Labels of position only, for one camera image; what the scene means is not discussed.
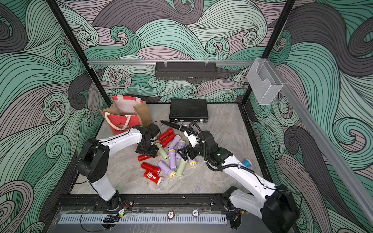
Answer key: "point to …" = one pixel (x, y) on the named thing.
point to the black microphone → (181, 128)
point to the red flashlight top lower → (163, 143)
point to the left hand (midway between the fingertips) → (150, 153)
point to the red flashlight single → (143, 157)
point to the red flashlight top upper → (169, 131)
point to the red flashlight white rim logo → (156, 179)
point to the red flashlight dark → (151, 168)
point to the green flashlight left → (162, 151)
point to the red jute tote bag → (126, 112)
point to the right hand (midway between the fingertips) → (182, 147)
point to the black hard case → (192, 110)
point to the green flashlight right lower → (181, 167)
